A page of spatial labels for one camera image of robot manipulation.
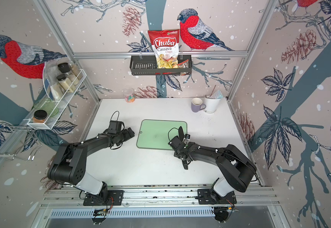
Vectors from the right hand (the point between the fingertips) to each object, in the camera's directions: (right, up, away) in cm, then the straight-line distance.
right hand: (179, 152), depth 90 cm
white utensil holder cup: (+25, +31, +14) cm, 42 cm away
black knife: (+3, +9, +7) cm, 12 cm away
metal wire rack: (-67, +7, -29) cm, 74 cm away
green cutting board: (-16, +11, +8) cm, 21 cm away
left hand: (-32, +12, +6) cm, 35 cm away
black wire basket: (-22, +59, +5) cm, 63 cm away
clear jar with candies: (-41, +41, +28) cm, 64 cm away
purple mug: (+14, +32, +14) cm, 37 cm away
